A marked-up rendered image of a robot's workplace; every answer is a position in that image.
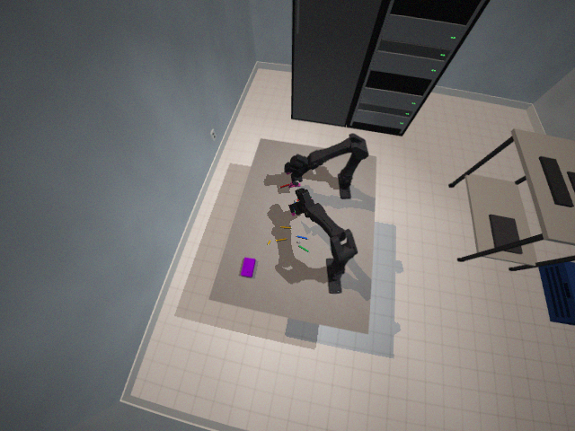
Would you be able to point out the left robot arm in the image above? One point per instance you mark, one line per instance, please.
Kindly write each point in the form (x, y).
(318, 215)

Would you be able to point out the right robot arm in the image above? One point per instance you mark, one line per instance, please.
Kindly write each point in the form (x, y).
(323, 155)

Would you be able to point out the purple rectangular block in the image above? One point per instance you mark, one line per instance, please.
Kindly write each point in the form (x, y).
(248, 267)

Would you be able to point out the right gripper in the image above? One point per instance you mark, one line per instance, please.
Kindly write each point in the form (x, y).
(294, 179)

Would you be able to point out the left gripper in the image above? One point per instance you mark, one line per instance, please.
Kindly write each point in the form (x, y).
(298, 211)

